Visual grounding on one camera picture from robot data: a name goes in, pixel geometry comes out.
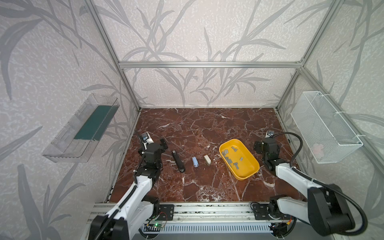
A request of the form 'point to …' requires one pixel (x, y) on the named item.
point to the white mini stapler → (207, 160)
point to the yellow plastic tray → (239, 161)
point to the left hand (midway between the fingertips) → (155, 135)
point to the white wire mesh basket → (327, 136)
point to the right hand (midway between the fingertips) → (265, 138)
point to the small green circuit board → (157, 225)
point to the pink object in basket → (317, 149)
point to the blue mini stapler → (195, 163)
